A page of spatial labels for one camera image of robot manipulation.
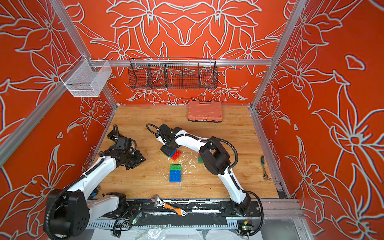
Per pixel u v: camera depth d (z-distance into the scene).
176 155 0.88
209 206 0.74
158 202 0.75
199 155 0.92
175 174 0.81
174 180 0.79
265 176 0.81
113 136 0.99
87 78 0.92
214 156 0.54
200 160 0.87
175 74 0.97
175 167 0.83
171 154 0.87
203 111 1.10
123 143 0.68
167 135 0.74
